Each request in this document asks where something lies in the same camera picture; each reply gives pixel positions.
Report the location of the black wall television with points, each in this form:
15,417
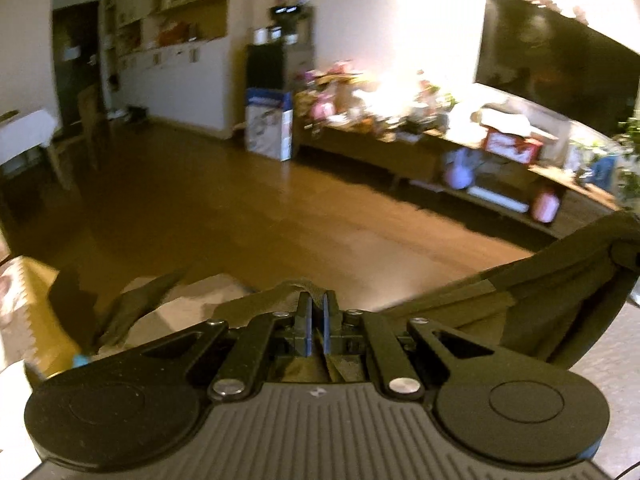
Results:
557,63

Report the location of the white-clothed dining table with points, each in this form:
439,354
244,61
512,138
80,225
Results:
25,132

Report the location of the white flat device on shelf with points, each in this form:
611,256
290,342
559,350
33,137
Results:
498,199

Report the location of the white and blue cardboard box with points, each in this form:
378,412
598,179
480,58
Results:
268,123

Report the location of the brown and black shirt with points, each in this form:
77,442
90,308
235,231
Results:
552,306

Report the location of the red gift box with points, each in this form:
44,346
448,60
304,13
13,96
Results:
521,149

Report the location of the green potted plant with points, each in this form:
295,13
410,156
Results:
628,183

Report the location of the pink case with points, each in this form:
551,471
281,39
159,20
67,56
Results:
545,206

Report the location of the black small fridge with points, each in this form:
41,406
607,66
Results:
278,66

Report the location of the wooden chair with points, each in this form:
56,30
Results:
91,118

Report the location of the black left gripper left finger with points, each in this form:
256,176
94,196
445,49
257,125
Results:
303,330

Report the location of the purple kettlebell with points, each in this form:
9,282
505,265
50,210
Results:
459,169

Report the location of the long wooden TV cabinet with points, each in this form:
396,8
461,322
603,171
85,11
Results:
420,161

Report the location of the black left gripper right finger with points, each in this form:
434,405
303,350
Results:
332,324

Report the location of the white built-in cabinet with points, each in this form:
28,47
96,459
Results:
168,60

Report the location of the gold floral lace tablecloth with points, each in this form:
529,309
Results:
30,330

